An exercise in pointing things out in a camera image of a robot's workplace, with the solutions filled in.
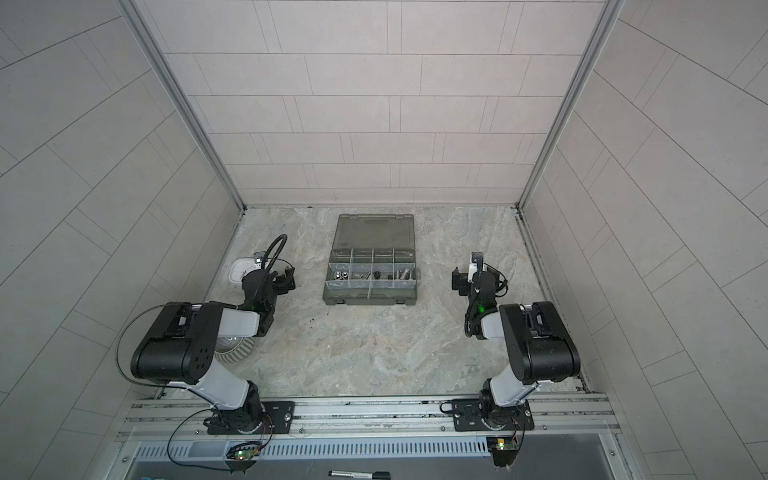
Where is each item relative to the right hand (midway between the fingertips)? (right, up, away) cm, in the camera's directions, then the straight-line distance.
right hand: (472, 265), depth 94 cm
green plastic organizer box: (-33, 0, +13) cm, 35 cm away
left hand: (-61, +1, 0) cm, 61 cm away
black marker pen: (-28, -42, -30) cm, 59 cm away
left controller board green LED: (-58, -37, -30) cm, 75 cm away
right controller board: (+1, -39, -26) cm, 47 cm away
